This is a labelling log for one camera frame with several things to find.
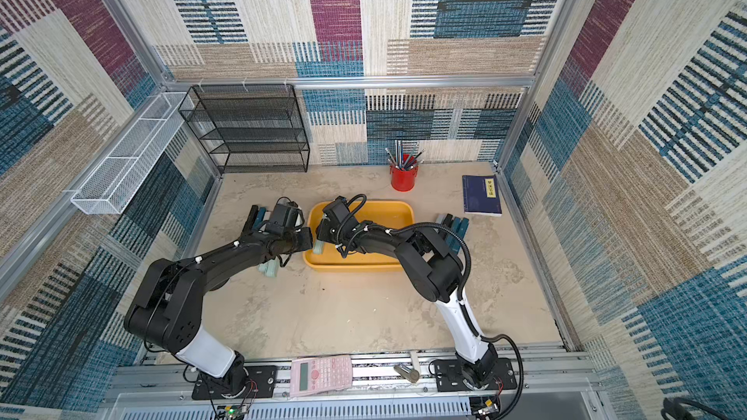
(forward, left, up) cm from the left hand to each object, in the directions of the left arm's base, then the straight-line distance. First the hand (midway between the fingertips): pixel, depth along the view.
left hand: (313, 238), depth 94 cm
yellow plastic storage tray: (-6, -6, -3) cm, 9 cm away
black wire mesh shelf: (+40, +26, +13) cm, 49 cm away
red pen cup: (+25, -30, -1) cm, 40 cm away
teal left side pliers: (+9, +20, -3) cm, 22 cm away
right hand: (+3, -3, -2) cm, 5 cm away
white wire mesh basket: (0, +43, +28) cm, 51 cm away
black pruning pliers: (+8, -45, -3) cm, 46 cm away
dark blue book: (+19, -59, -3) cm, 62 cm away
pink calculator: (-37, -6, -5) cm, 38 cm away
